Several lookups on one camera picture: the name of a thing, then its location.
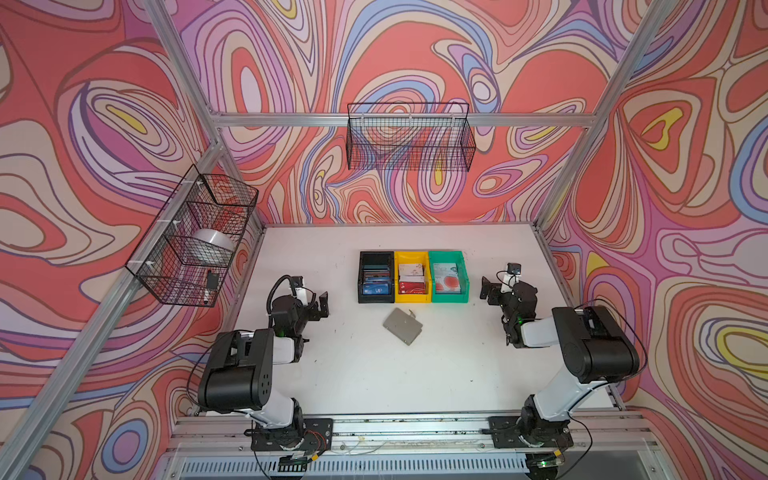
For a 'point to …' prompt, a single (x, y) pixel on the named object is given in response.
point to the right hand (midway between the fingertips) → (498, 282)
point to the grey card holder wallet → (403, 325)
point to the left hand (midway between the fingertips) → (315, 291)
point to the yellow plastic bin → (412, 257)
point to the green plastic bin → (450, 257)
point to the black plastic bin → (376, 258)
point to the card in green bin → (446, 278)
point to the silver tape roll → (217, 238)
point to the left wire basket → (190, 245)
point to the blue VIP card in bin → (376, 288)
